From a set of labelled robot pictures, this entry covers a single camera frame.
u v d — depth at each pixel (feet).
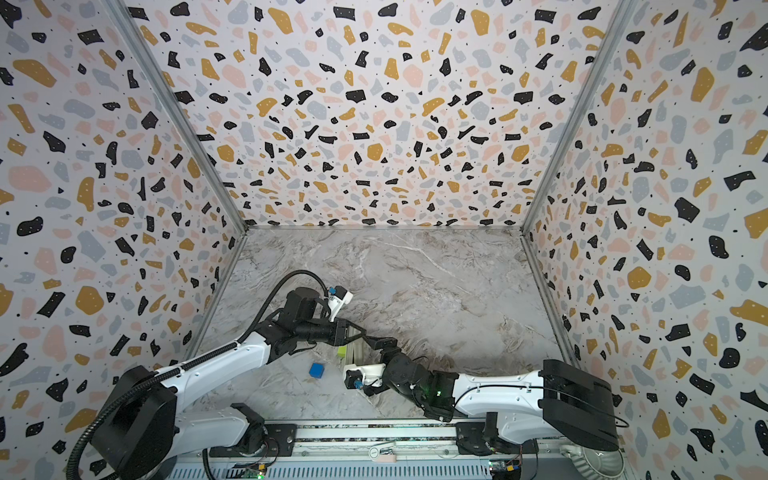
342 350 2.85
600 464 2.35
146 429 1.31
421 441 2.49
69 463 1.14
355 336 2.56
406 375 1.85
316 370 2.80
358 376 2.02
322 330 2.33
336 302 2.50
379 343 2.25
